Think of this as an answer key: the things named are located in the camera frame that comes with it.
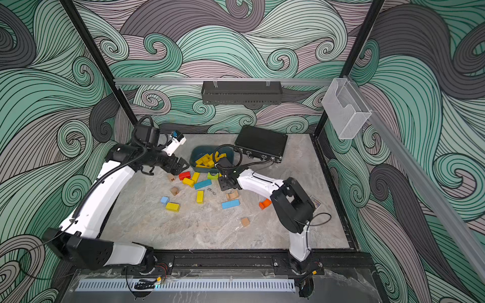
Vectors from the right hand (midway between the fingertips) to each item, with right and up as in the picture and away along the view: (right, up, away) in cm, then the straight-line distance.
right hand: (224, 183), depth 91 cm
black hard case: (+19, +20, +19) cm, 34 cm away
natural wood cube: (+10, -17, -6) cm, 21 cm away
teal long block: (-12, -2, +6) cm, 14 cm away
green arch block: (-7, +2, +6) cm, 9 cm away
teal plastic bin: (+1, +15, +16) cm, 22 cm away
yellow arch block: (-19, -1, +6) cm, 20 cm away
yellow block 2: (-25, -11, -3) cm, 27 cm away
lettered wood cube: (-29, +2, +6) cm, 29 cm away
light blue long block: (+3, -10, -1) cm, 11 cm away
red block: (-24, +2, +10) cm, 26 cm away
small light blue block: (-29, -8, -2) cm, 30 cm away
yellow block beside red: (-16, +2, +8) cm, 18 cm away
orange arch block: (+20, -10, -3) cm, 22 cm away
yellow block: (-13, +10, +12) cm, 20 cm away
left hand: (-17, +14, -17) cm, 28 cm away
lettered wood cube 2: (-26, -4, +2) cm, 26 cm away
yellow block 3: (-12, -7, -1) cm, 14 cm away
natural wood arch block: (+4, -6, +1) cm, 7 cm away
